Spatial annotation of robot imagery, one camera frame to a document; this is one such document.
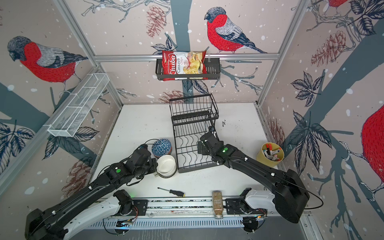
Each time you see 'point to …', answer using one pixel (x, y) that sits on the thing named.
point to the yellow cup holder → (271, 154)
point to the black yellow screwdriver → (179, 193)
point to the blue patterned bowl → (161, 147)
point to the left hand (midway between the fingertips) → (158, 164)
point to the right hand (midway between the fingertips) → (204, 147)
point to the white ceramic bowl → (167, 166)
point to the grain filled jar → (217, 204)
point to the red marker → (270, 147)
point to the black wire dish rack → (192, 117)
